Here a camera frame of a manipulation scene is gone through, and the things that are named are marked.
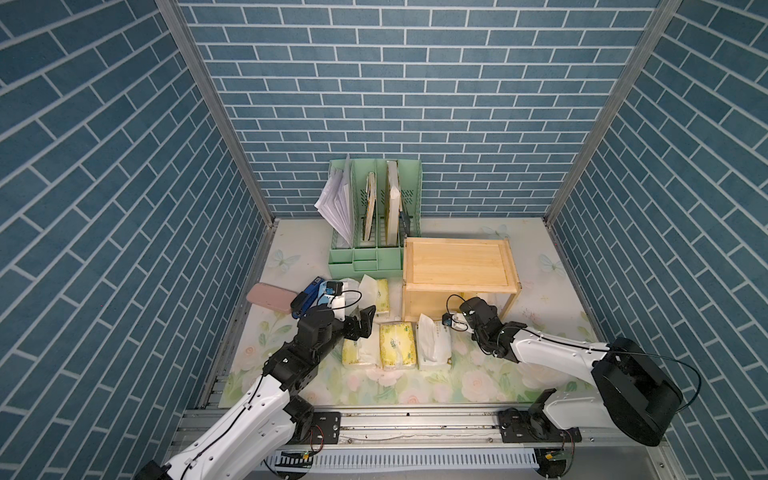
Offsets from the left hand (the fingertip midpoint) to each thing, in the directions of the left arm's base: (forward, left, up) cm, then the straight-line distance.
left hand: (368, 307), depth 78 cm
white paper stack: (+31, +11, +10) cm, 34 cm away
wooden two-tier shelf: (+8, -19, +4) cm, 21 cm away
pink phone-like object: (+12, +33, -16) cm, 39 cm away
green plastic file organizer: (+25, +1, -9) cm, 27 cm away
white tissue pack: (-5, -18, -11) cm, 22 cm away
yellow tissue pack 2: (-5, -8, -13) cm, 16 cm away
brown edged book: (+38, +1, +4) cm, 38 cm away
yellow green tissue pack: (+11, -3, -12) cm, 16 cm away
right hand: (+6, -35, -11) cm, 37 cm away
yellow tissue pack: (-7, +1, -12) cm, 14 cm away
